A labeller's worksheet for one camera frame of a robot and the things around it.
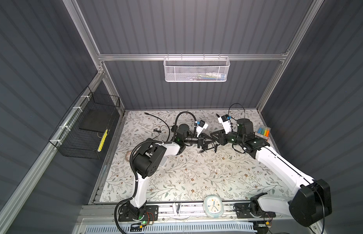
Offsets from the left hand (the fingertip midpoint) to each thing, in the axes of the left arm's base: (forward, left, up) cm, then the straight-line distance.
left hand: (215, 141), depth 81 cm
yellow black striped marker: (-3, +57, +9) cm, 58 cm away
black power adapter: (+24, +37, -17) cm, 48 cm away
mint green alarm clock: (-29, +4, -15) cm, 33 cm away
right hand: (+1, +1, +4) cm, 5 cm away
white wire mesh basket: (+71, +3, +5) cm, 71 cm away
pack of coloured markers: (+16, -41, -15) cm, 47 cm away
